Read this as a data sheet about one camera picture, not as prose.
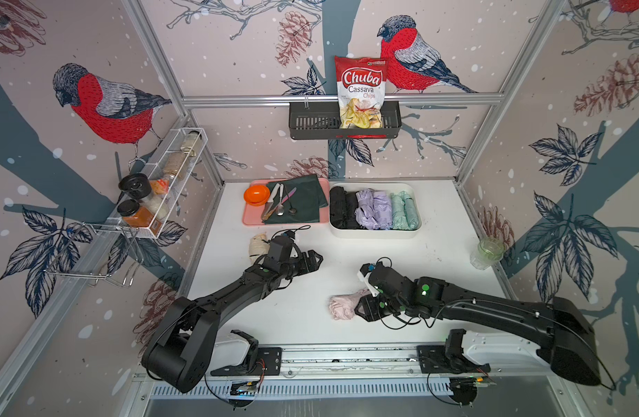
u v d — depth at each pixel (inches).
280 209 43.5
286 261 27.6
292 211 42.4
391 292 23.3
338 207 38.7
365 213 37.3
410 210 40.6
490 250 36.0
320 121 42.1
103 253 23.1
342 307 31.1
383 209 39.1
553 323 16.5
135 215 23.6
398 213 40.4
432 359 29.4
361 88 32.4
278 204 43.7
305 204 43.6
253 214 43.4
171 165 30.5
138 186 24.4
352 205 39.9
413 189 43.5
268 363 28.6
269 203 44.4
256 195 43.5
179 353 16.1
